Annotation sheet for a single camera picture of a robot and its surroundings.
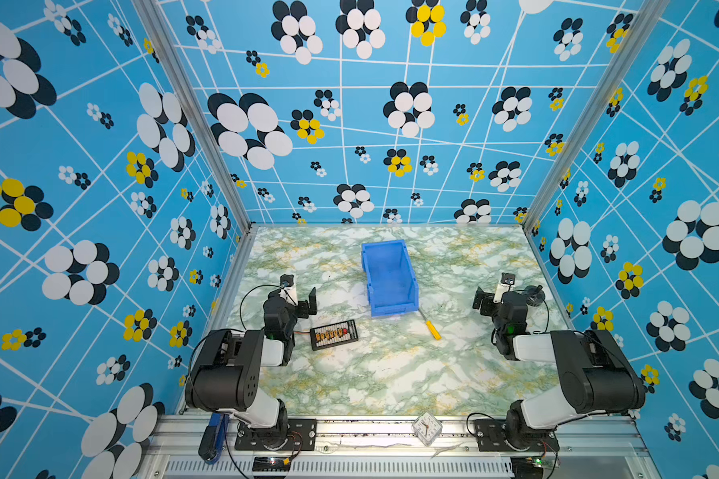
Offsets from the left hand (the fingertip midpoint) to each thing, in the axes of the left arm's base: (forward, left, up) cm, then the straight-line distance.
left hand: (302, 286), depth 92 cm
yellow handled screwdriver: (-12, -41, -8) cm, 44 cm away
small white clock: (-38, -35, -7) cm, 52 cm away
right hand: (0, -63, -2) cm, 63 cm away
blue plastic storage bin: (+9, -29, -9) cm, 32 cm away
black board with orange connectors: (-13, -10, -6) cm, 18 cm away
